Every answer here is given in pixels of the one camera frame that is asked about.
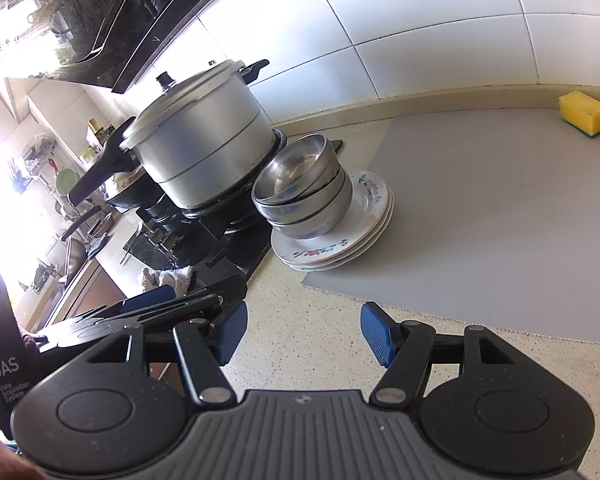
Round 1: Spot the steel bowl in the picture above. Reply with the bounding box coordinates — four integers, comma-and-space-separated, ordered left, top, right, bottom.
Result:
251, 156, 343, 224
257, 168, 353, 240
251, 133, 340, 206

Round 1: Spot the large white floral plate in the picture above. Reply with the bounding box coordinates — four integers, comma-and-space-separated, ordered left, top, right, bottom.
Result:
271, 183, 393, 268

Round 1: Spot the small floral rimmed plate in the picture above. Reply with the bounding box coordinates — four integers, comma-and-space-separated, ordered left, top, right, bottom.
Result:
271, 170, 394, 271

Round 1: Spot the black gas stove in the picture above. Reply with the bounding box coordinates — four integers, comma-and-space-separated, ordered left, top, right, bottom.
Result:
123, 128, 287, 286

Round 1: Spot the aluminium pressure cooker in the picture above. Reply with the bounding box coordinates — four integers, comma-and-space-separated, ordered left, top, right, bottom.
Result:
69, 60, 275, 210

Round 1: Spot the black range hood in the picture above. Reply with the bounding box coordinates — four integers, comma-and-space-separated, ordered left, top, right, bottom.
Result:
0, 0, 211, 94

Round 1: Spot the yellow sponge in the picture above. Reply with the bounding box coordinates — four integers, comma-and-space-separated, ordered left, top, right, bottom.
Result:
558, 91, 600, 138

